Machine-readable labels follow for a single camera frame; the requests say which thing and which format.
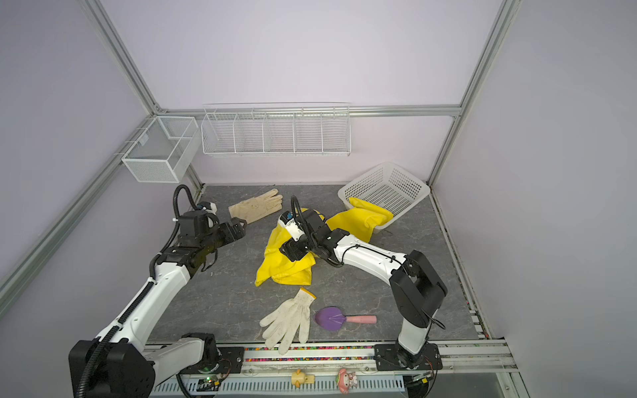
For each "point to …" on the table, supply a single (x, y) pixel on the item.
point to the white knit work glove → (283, 322)
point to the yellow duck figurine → (299, 378)
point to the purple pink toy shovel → (332, 318)
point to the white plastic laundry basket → (388, 185)
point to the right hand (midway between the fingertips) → (286, 242)
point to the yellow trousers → (358, 221)
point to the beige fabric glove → (257, 207)
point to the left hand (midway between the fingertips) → (236, 228)
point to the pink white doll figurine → (346, 381)
